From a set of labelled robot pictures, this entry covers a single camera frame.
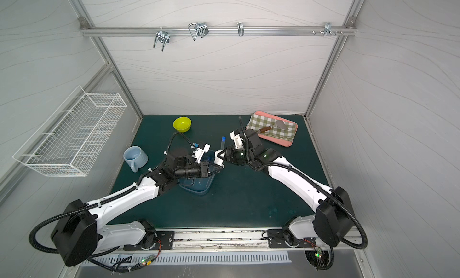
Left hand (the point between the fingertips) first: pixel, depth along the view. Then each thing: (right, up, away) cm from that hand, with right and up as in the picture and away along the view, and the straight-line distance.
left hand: (221, 170), depth 72 cm
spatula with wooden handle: (+35, +21, +43) cm, 59 cm away
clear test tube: (0, +11, +4) cm, 12 cm away
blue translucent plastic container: (-12, -11, +15) cm, 22 cm away
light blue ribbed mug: (-44, +3, +16) cm, 47 cm away
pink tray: (+36, +9, +34) cm, 50 cm away
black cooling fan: (+41, -36, -1) cm, 55 cm away
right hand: (-1, +6, +3) cm, 7 cm away
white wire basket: (-59, +10, -6) cm, 60 cm away
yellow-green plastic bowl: (-28, +21, +41) cm, 54 cm away
